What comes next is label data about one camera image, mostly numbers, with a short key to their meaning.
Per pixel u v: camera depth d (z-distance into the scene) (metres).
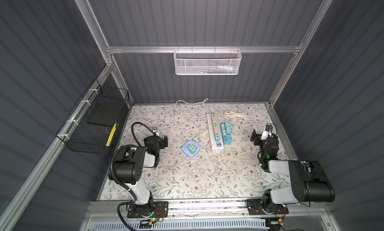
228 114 1.11
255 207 0.74
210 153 0.94
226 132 0.99
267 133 0.77
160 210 0.72
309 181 0.46
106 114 0.73
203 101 1.19
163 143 0.93
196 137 0.99
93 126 0.72
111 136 0.69
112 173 0.46
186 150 0.92
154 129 0.85
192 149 0.88
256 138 0.83
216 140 0.95
